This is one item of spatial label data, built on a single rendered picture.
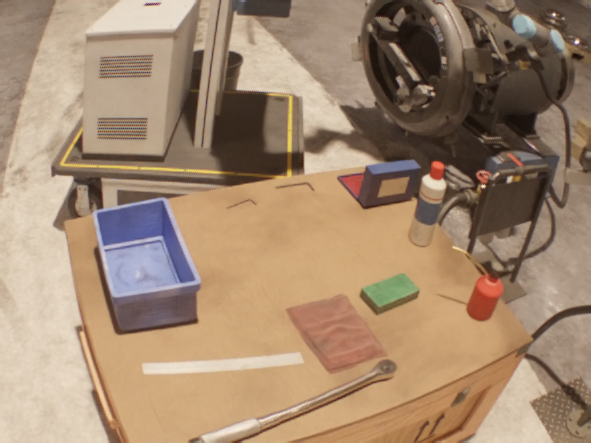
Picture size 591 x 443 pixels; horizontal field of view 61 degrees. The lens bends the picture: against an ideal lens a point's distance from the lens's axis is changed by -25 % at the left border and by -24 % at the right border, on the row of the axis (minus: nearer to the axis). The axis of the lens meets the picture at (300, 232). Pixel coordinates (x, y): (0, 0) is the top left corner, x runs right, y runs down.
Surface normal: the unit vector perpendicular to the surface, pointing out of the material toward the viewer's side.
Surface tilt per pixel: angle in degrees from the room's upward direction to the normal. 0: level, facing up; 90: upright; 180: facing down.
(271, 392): 0
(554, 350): 0
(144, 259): 0
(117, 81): 90
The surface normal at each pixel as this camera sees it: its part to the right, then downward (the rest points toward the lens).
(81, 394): 0.12, -0.79
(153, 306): 0.40, 0.59
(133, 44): 0.00, 0.61
